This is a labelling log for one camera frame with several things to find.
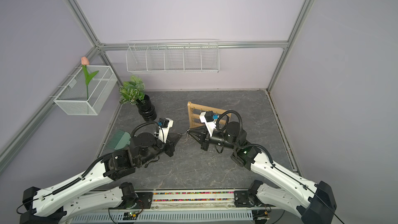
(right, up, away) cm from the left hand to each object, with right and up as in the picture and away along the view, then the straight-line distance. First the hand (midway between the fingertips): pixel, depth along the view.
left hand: (181, 136), depth 66 cm
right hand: (+3, +3, -4) cm, 6 cm away
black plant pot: (-26, +11, +29) cm, 41 cm away
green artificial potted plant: (-30, +21, +18) cm, 41 cm away
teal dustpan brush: (-43, -8, +28) cm, 52 cm away
